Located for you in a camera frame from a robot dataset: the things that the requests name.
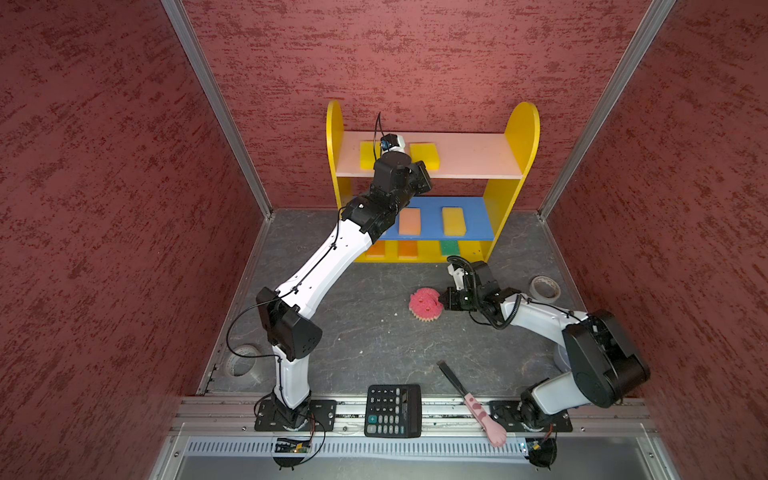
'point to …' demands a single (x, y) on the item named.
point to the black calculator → (393, 410)
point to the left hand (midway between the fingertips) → (427, 172)
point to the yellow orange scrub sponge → (377, 250)
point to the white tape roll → (544, 289)
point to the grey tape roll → (239, 366)
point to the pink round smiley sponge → (425, 304)
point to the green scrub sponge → (450, 248)
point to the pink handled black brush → (495, 430)
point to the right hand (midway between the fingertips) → (438, 304)
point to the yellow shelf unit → (473, 177)
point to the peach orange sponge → (409, 221)
